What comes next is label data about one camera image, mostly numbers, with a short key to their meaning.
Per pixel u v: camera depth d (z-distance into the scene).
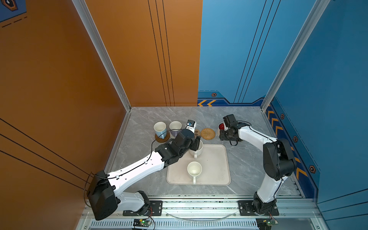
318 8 0.70
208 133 1.03
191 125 0.65
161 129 0.96
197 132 1.04
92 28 0.76
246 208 0.72
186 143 0.58
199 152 0.85
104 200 0.37
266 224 0.71
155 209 0.74
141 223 0.71
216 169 0.87
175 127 0.99
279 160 0.49
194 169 0.86
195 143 0.67
